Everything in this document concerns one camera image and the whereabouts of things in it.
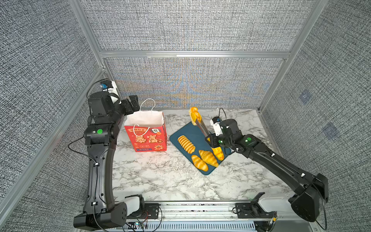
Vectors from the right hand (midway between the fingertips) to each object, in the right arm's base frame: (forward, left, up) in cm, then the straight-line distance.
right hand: (208, 134), depth 77 cm
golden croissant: (-5, -2, -18) cm, 19 cm away
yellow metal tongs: (+6, +2, -1) cm, 7 cm away
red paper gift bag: (+1, +32, +3) cm, 32 cm away
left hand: (+6, +36, +22) cm, 43 cm away
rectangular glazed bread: (+18, +6, 0) cm, 19 cm away
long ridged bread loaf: (+4, +11, -19) cm, 22 cm away
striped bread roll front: (-8, +4, -19) cm, 21 cm away
